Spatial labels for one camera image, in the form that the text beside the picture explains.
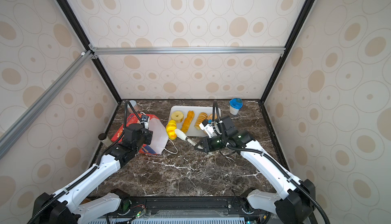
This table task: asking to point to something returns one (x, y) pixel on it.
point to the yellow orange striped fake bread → (170, 129)
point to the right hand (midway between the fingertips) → (197, 148)
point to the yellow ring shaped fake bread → (177, 116)
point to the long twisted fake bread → (190, 115)
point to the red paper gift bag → (158, 143)
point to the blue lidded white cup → (235, 104)
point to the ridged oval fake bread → (202, 116)
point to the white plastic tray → (192, 131)
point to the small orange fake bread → (210, 116)
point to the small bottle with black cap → (104, 139)
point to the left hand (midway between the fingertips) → (151, 126)
